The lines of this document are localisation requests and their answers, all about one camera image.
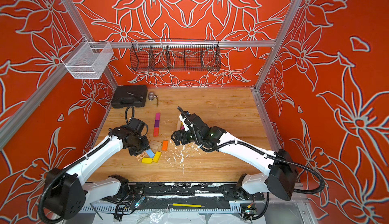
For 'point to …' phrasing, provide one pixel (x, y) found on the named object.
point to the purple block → (157, 123)
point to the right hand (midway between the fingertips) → (177, 133)
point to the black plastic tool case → (127, 96)
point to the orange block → (164, 145)
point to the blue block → (150, 153)
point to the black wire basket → (175, 55)
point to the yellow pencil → (188, 205)
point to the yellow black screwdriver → (96, 212)
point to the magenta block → (157, 116)
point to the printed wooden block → (139, 157)
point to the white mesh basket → (88, 60)
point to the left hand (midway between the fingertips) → (149, 147)
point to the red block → (156, 131)
